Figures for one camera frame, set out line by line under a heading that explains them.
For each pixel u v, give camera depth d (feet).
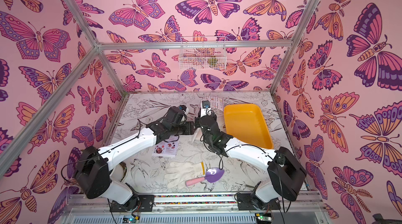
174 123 2.12
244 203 2.39
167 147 3.02
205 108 2.13
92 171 1.40
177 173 2.72
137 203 2.21
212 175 2.69
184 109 2.54
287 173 1.39
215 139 2.01
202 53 3.12
